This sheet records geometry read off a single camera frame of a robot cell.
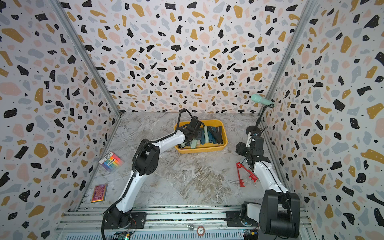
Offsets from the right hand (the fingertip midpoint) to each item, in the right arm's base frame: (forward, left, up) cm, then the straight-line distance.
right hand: (245, 145), depth 89 cm
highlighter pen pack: (-9, +82, -8) cm, 83 cm away
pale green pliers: (+5, +32, -6) cm, 33 cm away
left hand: (+14, +26, -6) cm, 30 cm away
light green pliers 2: (+14, +23, -9) cm, 29 cm away
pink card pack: (-27, +81, -8) cm, 85 cm away
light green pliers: (+5, +39, -9) cm, 41 cm away
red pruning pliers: (-14, -4, -12) cm, 19 cm away
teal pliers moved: (+11, +20, -9) cm, 24 cm away
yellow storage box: (+5, +24, -10) cm, 26 cm away
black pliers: (+17, +16, -9) cm, 25 cm away
